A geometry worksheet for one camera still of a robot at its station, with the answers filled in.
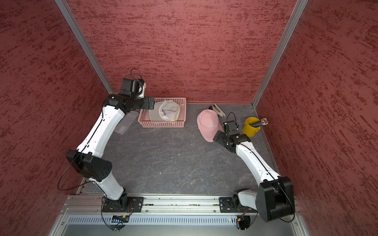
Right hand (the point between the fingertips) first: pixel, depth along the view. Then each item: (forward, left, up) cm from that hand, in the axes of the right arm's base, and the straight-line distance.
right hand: (221, 142), depth 86 cm
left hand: (+15, +43, +20) cm, 50 cm away
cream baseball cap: (+31, +36, -4) cm, 48 cm away
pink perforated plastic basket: (+20, +50, -3) cm, 54 cm away
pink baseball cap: (+18, +5, -6) cm, 19 cm away
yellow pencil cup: (+10, -21, -3) cm, 23 cm away
